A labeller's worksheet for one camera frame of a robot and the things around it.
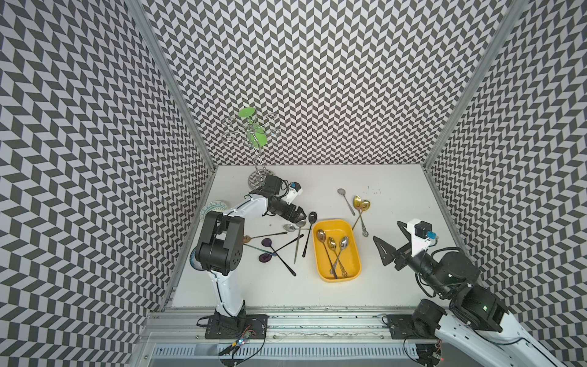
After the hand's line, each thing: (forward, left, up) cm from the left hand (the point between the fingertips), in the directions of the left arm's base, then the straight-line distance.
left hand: (296, 213), depth 95 cm
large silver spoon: (-8, -10, -5) cm, 14 cm away
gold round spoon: (+6, -30, -2) cm, 31 cm away
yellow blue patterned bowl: (+5, +35, -2) cm, 36 cm away
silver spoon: (-12, -19, -4) cm, 23 cm away
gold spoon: (+8, -27, -4) cm, 29 cm away
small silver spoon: (+15, -22, -5) cm, 27 cm away
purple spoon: (-11, +12, -5) cm, 17 cm away
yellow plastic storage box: (-17, -21, -6) cm, 28 cm away
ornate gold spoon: (-12, -15, -5) cm, 20 cm away
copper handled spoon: (-10, +20, -4) cm, 22 cm away
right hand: (-21, -27, +20) cm, 40 cm away
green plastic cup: (+31, +18, +15) cm, 39 cm away
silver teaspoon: (-2, -1, -5) cm, 6 cm away
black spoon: (+1, -7, -4) cm, 8 cm away
